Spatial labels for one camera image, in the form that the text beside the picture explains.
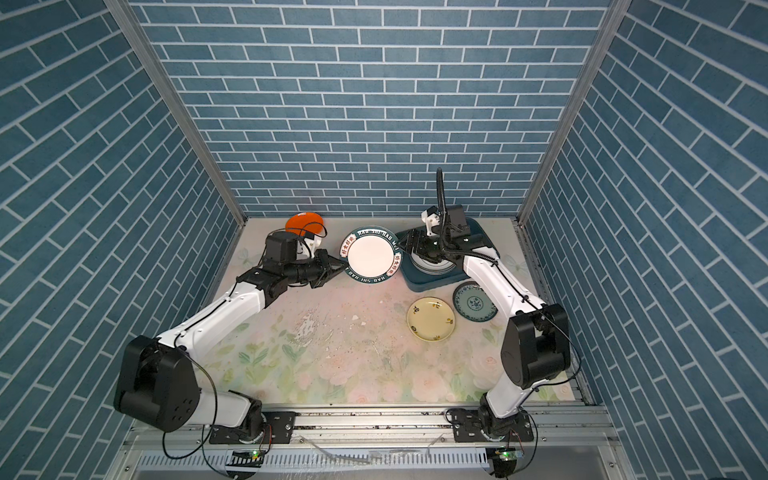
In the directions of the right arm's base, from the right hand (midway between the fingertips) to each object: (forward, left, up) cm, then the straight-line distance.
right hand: (403, 243), depth 84 cm
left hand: (-8, +14, 0) cm, 16 cm away
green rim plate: (-3, +9, -2) cm, 9 cm away
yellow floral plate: (-11, -10, -23) cm, 27 cm away
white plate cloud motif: (+7, -9, -20) cm, 23 cm away
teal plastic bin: (+1, -6, -20) cm, 20 cm away
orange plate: (+26, +42, -21) cm, 54 cm away
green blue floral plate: (-5, -23, -22) cm, 33 cm away
